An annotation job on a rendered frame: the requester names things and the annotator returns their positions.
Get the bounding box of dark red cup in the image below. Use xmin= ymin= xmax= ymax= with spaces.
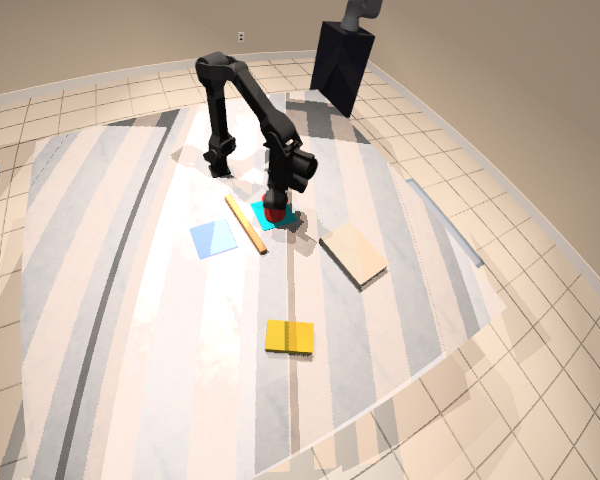
xmin=264 ymin=208 xmax=286 ymax=222

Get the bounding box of yellow rectangular block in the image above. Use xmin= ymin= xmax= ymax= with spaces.
xmin=264 ymin=319 xmax=314 ymax=354

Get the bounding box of orange flat bar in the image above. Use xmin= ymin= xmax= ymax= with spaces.
xmin=225 ymin=194 xmax=267 ymax=255

